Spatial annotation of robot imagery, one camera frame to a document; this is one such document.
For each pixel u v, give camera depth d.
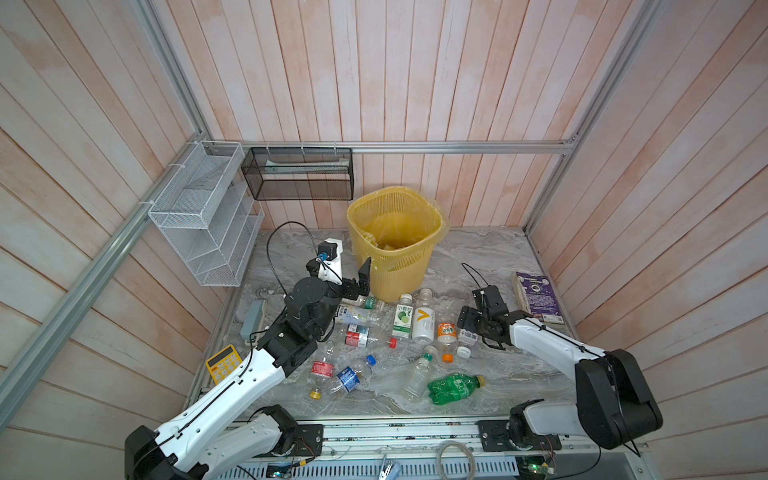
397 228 1.04
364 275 0.60
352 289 0.60
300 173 0.89
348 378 0.78
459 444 0.73
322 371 0.80
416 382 0.78
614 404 0.41
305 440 0.73
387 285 0.93
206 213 0.67
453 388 0.79
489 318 0.70
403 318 0.92
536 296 0.98
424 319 0.88
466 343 0.88
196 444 0.40
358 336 0.86
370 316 0.90
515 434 0.67
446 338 0.87
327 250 0.54
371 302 0.94
